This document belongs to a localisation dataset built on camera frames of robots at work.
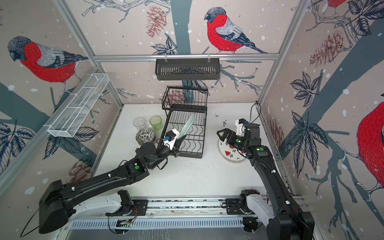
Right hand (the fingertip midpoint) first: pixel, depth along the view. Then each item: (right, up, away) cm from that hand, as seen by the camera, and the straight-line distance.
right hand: (221, 136), depth 78 cm
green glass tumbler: (-42, +7, +23) cm, 48 cm away
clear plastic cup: (-54, +6, +27) cm, 60 cm away
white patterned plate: (+8, -13, +15) cm, 21 cm away
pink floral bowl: (-48, -2, +18) cm, 51 cm away
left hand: (-20, +2, -11) cm, 23 cm away
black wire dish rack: (-25, +23, +45) cm, 56 cm away
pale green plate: (-18, +6, -11) cm, 22 cm away
